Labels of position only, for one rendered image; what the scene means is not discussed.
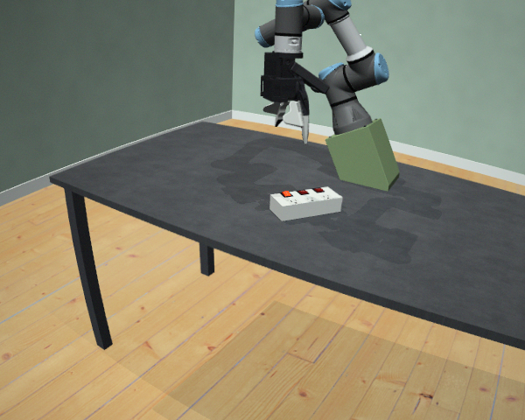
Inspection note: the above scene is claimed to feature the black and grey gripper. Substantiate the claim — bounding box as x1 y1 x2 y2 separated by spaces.
261 51 310 144

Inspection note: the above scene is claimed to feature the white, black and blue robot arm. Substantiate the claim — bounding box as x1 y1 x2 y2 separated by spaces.
255 0 389 135

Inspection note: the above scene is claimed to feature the white power strip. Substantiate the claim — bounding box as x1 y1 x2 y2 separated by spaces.
269 187 343 221

